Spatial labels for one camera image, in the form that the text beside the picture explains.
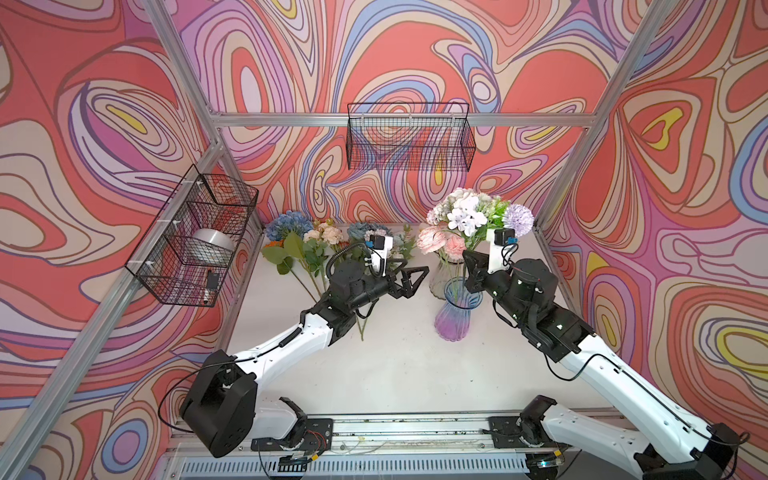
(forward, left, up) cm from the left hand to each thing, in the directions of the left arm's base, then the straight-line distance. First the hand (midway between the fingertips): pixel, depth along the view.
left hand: (420, 266), depth 71 cm
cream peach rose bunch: (+29, +32, -24) cm, 49 cm away
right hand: (0, -11, +3) cm, 11 cm away
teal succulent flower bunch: (+28, +18, -17) cm, 38 cm away
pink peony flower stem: (+4, -4, +6) cm, 8 cm away
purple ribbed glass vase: (+1, -13, -28) cm, 31 cm away
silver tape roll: (+3, +50, +3) cm, 51 cm away
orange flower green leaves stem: (+24, +46, -24) cm, 58 cm away
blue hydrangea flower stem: (+34, +48, -21) cm, 62 cm away
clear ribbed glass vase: (+10, -9, -15) cm, 20 cm away
